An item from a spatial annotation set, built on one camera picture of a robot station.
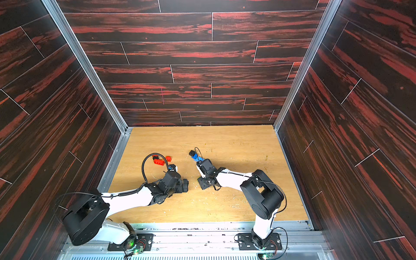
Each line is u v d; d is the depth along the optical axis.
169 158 1.03
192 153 1.01
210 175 0.75
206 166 0.74
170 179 0.68
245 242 0.73
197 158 1.03
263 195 0.48
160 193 0.65
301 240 1.27
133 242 0.68
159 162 1.01
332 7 0.66
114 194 0.50
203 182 0.84
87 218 0.43
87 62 0.84
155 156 1.01
